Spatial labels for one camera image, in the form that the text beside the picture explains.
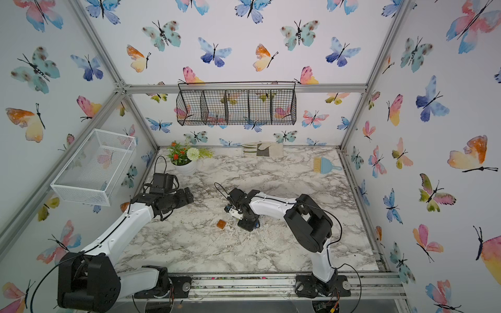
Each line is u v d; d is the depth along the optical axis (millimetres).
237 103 981
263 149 1188
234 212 827
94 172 1050
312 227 491
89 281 399
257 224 770
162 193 652
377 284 757
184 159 1012
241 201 679
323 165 1107
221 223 887
